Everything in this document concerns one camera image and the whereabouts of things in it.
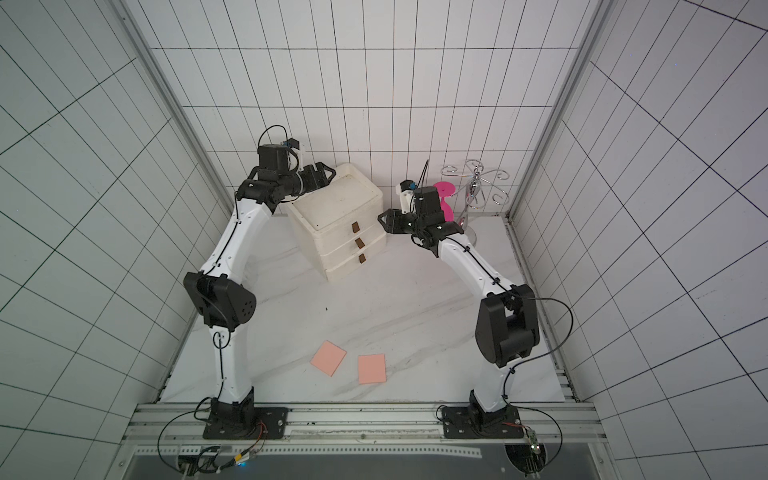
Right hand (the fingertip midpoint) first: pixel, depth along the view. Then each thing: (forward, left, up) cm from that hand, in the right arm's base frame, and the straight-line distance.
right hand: (371, 218), depth 85 cm
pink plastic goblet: (+9, -22, +4) cm, 24 cm away
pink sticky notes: (-32, +11, -25) cm, 42 cm away
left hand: (+8, +14, +7) cm, 18 cm away
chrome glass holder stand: (+13, -33, 0) cm, 35 cm away
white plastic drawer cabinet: (+1, +9, -2) cm, 9 cm away
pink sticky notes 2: (-34, -2, -25) cm, 43 cm away
